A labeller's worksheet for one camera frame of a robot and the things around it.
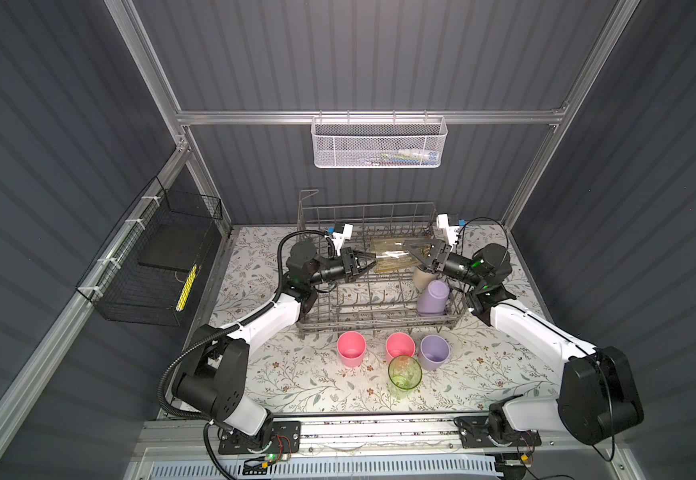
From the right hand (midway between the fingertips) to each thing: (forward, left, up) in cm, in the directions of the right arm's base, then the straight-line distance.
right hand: (406, 254), depth 68 cm
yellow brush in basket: (-6, +52, -4) cm, 52 cm away
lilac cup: (-1, -9, -19) cm, 22 cm away
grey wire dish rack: (+4, +4, -26) cm, 27 cm away
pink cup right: (-9, 0, -30) cm, 31 cm away
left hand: (0, +5, -3) cm, 6 cm away
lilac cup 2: (-11, -10, -31) cm, 34 cm away
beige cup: (+10, -8, -24) cm, 28 cm away
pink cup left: (-9, +14, -32) cm, 36 cm away
